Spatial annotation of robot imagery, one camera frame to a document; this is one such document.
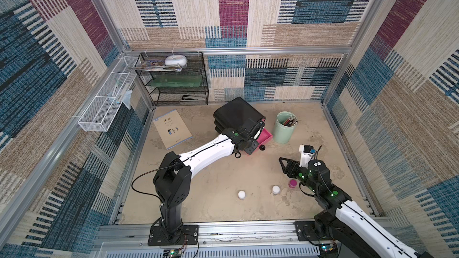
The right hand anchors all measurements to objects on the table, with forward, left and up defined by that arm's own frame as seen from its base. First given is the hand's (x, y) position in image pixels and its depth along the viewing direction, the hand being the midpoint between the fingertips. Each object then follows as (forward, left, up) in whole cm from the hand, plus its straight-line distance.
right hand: (283, 157), depth 81 cm
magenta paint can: (-8, -5, -10) cm, 13 cm away
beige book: (+26, +59, -13) cm, 66 cm away
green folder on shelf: (+41, +52, +12) cm, 68 cm away
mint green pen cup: (+17, -3, +1) cm, 17 cm away
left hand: (+10, +14, 0) cm, 17 cm away
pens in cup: (+17, -6, +4) cm, 18 cm away
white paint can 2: (-10, +3, -12) cm, 16 cm away
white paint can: (-12, +19, -11) cm, 25 cm away
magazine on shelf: (+41, +59, +21) cm, 75 cm away
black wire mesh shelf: (+50, +59, -7) cm, 78 cm away
